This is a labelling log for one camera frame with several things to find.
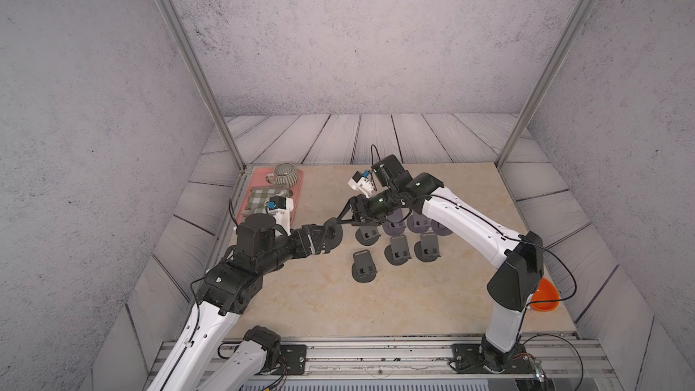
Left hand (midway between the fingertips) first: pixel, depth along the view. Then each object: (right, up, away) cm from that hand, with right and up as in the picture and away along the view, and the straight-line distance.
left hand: (320, 231), depth 68 cm
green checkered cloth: (-30, +7, +43) cm, 54 cm away
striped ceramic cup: (-22, +16, +49) cm, 56 cm away
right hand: (+6, +1, +5) cm, 8 cm away
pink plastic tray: (-34, +14, +50) cm, 62 cm away
